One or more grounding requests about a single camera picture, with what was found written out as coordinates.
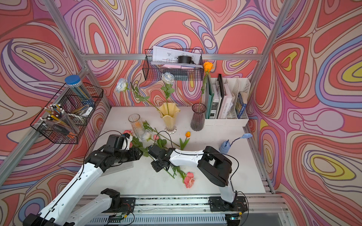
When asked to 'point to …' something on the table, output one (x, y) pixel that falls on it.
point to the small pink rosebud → (155, 136)
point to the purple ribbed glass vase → (197, 120)
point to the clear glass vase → (137, 125)
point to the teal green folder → (209, 95)
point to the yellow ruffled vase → (168, 110)
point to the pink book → (226, 104)
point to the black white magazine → (218, 98)
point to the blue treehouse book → (242, 110)
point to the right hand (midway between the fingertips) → (158, 167)
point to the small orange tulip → (182, 145)
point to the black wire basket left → (80, 115)
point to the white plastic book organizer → (238, 88)
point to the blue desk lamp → (225, 146)
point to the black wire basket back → (152, 71)
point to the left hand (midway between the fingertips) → (140, 153)
